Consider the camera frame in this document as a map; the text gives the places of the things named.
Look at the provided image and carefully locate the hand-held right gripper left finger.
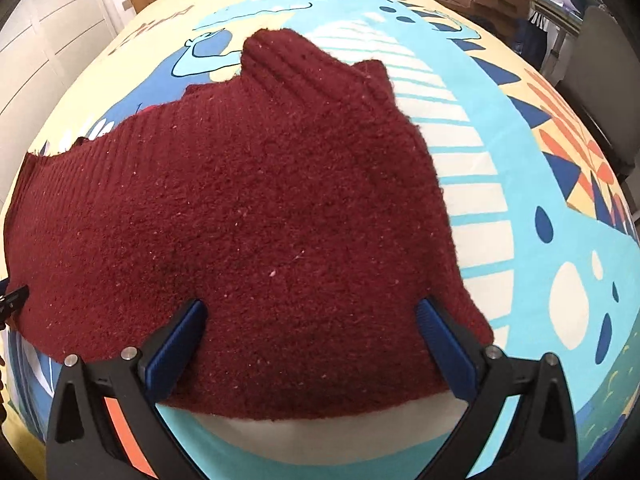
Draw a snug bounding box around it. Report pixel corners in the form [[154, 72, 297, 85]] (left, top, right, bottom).
[[46, 299, 208, 480]]

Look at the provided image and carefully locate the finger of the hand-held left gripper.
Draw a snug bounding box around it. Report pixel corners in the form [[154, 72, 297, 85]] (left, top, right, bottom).
[[0, 280, 30, 327]]

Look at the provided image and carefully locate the grey chair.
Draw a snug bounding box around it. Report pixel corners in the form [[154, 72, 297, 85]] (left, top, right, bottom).
[[550, 5, 640, 183]]

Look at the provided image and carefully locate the dark blue bag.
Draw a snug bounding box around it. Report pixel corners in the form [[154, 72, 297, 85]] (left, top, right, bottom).
[[510, 12, 549, 70]]

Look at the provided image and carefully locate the glass top desk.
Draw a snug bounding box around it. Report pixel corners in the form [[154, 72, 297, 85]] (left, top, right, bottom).
[[525, 0, 601, 61]]

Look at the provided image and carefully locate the white wardrobe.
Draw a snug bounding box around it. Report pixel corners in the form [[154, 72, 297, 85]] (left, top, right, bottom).
[[0, 0, 132, 176]]

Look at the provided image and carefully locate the dark red knit sweater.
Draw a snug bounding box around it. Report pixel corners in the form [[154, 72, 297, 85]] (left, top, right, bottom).
[[2, 27, 496, 422]]

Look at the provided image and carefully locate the yellow dinosaur printed bedsheet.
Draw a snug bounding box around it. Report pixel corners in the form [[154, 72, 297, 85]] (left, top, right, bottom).
[[0, 0, 640, 480]]

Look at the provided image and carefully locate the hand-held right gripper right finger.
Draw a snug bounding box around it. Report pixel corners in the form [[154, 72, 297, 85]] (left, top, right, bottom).
[[416, 297, 588, 480]]

